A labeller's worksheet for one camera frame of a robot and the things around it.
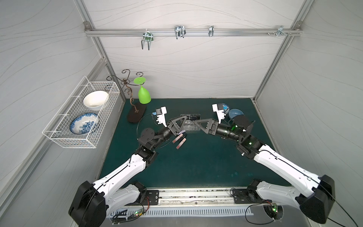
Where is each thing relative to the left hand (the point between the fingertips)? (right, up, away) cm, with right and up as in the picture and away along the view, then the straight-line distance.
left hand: (186, 118), depth 63 cm
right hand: (+4, -2, -1) cm, 5 cm away
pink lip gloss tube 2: (-4, -19, +30) cm, 35 cm away
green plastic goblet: (-28, +13, +28) cm, 42 cm away
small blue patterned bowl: (+32, +6, +47) cm, 57 cm away
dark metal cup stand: (-39, +4, +47) cm, 62 cm away
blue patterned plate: (-49, -3, +2) cm, 49 cm away
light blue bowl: (+38, +3, +44) cm, 58 cm away
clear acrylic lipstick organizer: (+1, -3, +3) cm, 4 cm away
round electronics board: (+46, -48, +8) cm, 67 cm away
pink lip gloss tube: (-7, -17, +32) cm, 37 cm away
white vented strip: (+5, -48, +7) cm, 49 cm away
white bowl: (-49, +9, +10) cm, 50 cm away
